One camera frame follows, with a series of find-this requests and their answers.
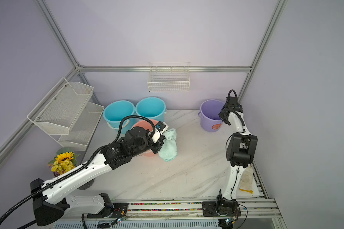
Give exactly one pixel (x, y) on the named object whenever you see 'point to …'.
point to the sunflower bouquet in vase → (65, 160)
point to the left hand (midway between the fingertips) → (163, 136)
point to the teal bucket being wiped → (115, 111)
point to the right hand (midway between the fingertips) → (224, 119)
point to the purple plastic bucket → (210, 119)
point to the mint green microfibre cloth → (168, 151)
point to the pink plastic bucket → (147, 125)
